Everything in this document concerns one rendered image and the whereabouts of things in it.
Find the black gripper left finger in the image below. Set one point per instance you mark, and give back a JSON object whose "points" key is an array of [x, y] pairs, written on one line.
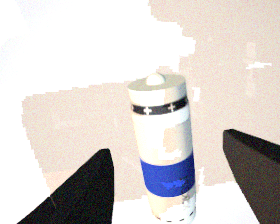
{"points": [[87, 197]]}

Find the white battery with blue band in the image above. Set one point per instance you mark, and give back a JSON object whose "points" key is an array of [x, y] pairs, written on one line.
{"points": [[161, 119]]}

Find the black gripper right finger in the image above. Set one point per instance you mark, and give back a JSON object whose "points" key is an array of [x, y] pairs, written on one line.
{"points": [[255, 164]]}

